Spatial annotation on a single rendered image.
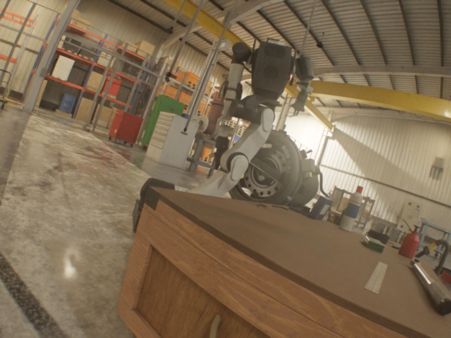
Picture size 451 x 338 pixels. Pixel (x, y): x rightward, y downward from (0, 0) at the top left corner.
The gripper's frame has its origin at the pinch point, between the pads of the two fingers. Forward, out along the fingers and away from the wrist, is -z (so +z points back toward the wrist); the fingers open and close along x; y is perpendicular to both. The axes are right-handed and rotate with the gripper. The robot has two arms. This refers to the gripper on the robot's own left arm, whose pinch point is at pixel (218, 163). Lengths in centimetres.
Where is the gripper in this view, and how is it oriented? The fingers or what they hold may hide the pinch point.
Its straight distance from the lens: 173.1
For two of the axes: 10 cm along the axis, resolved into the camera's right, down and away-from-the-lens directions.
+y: -9.7, -2.1, 0.7
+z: 1.8, -9.4, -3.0
